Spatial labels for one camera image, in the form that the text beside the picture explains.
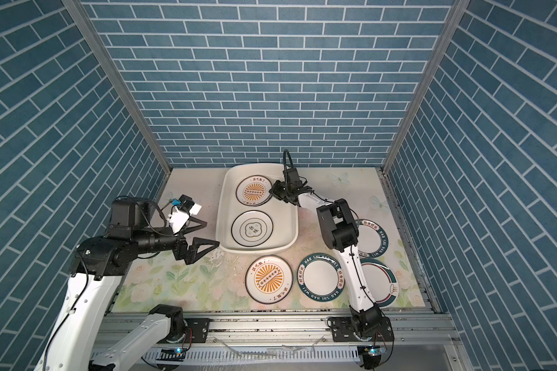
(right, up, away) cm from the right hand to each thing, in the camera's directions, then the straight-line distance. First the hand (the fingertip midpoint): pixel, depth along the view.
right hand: (267, 187), depth 106 cm
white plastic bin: (+8, -13, -4) cm, 16 cm away
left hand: (-11, -13, -44) cm, 47 cm away
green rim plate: (+22, -34, -20) cm, 45 cm away
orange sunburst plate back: (-7, -1, +2) cm, 8 cm away
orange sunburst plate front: (+3, -34, -22) cm, 41 cm away
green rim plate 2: (+45, -35, -22) cm, 61 cm away
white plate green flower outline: (-6, -18, -9) cm, 20 cm away
